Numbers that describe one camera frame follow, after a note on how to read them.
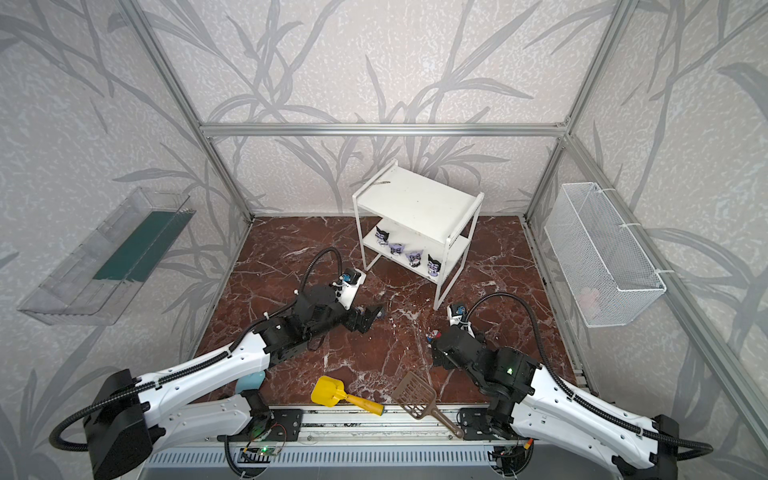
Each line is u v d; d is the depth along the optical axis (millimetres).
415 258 824
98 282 638
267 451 704
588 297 738
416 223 742
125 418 389
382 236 882
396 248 865
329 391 777
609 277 607
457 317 654
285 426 725
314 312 570
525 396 480
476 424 739
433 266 802
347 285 654
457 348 530
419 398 782
